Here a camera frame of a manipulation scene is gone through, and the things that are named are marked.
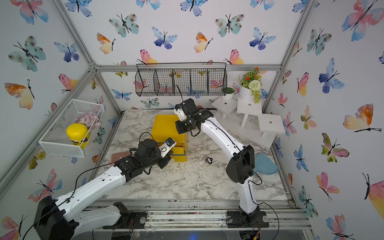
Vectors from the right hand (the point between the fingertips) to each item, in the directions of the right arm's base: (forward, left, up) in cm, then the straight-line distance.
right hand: (177, 127), depth 82 cm
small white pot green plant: (+26, -28, +4) cm, 38 cm away
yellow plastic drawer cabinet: (+2, +8, -3) cm, 9 cm away
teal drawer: (-12, -2, -3) cm, 13 cm away
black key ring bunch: (-7, -18, -23) cm, 30 cm away
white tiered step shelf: (+12, -55, -9) cm, 57 cm away
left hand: (-11, +2, -5) cm, 13 cm away
